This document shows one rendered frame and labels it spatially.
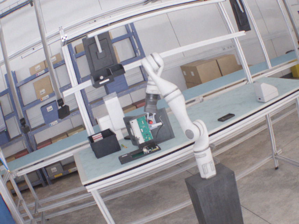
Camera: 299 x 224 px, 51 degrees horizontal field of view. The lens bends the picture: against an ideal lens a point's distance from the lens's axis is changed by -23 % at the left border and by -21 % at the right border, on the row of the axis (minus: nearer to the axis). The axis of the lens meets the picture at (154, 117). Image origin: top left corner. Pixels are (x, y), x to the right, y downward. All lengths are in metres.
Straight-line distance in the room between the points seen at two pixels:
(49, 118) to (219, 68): 2.89
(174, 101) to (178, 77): 4.88
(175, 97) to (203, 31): 5.17
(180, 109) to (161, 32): 4.89
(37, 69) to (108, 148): 3.56
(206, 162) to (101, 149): 0.91
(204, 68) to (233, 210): 4.05
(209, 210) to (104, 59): 2.65
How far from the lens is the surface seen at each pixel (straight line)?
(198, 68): 5.92
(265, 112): 2.66
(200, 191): 2.03
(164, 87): 2.01
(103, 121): 2.98
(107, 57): 4.30
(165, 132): 2.56
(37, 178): 6.33
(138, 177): 4.13
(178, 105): 2.00
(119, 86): 6.16
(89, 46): 4.25
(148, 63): 2.03
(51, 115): 6.06
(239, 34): 3.50
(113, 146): 2.71
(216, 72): 6.05
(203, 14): 7.19
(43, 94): 6.05
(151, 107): 2.37
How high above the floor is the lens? 1.66
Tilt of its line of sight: 11 degrees down
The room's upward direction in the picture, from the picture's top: 19 degrees counter-clockwise
